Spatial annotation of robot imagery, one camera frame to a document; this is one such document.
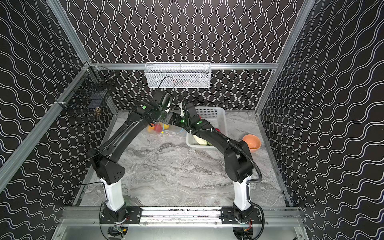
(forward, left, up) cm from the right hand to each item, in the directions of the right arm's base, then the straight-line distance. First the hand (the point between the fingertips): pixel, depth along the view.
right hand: (171, 119), depth 88 cm
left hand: (-3, 0, +7) cm, 8 cm away
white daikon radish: (-4, -17, -17) cm, 25 cm away
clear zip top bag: (+6, +2, -19) cm, 20 cm away
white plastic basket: (+19, -29, -19) cm, 40 cm away
